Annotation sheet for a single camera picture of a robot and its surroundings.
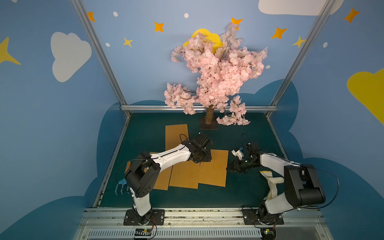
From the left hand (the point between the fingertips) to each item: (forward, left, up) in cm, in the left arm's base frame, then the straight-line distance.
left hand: (210, 156), depth 88 cm
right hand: (-5, -12, -4) cm, 14 cm away
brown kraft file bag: (-8, +12, -8) cm, 17 cm away
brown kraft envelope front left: (-13, +28, -9) cm, 32 cm away
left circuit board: (-38, +35, -12) cm, 53 cm away
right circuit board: (-36, -28, -11) cm, 47 cm away
